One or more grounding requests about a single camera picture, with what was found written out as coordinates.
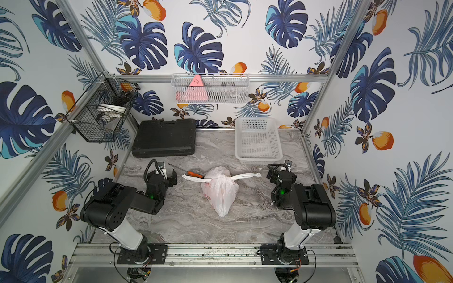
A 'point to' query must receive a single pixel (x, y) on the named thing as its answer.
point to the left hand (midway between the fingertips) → (163, 168)
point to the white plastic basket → (257, 140)
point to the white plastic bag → (219, 187)
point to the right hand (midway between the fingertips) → (283, 169)
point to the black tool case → (164, 138)
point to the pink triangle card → (196, 91)
